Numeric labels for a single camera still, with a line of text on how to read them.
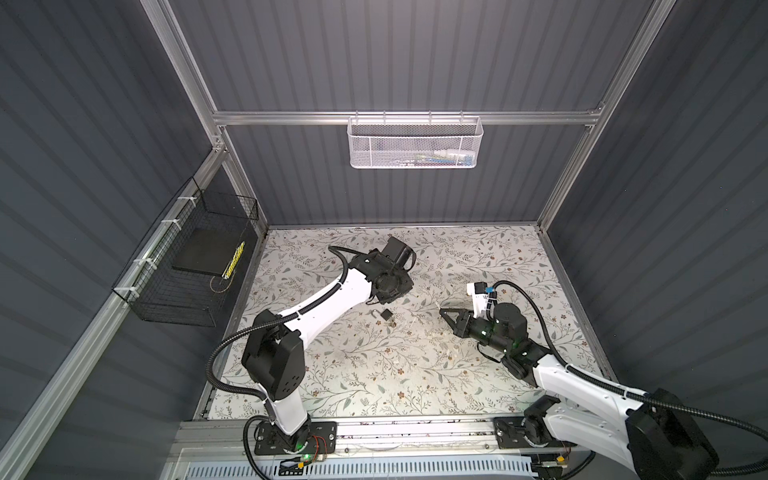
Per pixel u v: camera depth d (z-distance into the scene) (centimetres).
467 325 71
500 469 70
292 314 47
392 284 70
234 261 74
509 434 74
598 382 49
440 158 92
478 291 74
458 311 74
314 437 72
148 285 63
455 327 74
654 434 41
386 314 96
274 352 45
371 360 87
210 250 75
